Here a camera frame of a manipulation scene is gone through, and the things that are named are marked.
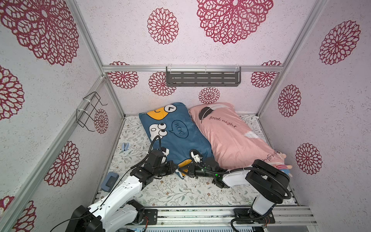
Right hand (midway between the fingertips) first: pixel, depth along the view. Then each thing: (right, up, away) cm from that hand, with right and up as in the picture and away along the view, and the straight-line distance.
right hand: (178, 170), depth 78 cm
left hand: (0, +1, +2) cm, 3 cm away
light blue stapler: (-37, +10, +22) cm, 44 cm away
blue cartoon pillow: (-1, +20, +23) cm, 30 cm away
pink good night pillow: (+32, +14, +10) cm, 37 cm away
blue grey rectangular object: (-40, -8, +5) cm, 41 cm away
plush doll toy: (+60, +1, +7) cm, 60 cm away
